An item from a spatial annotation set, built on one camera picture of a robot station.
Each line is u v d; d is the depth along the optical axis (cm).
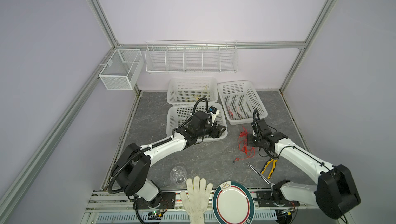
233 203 73
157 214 71
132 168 43
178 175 81
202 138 75
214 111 72
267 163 84
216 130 72
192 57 100
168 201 74
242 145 92
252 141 78
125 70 105
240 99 115
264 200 74
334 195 41
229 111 107
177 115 102
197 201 74
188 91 120
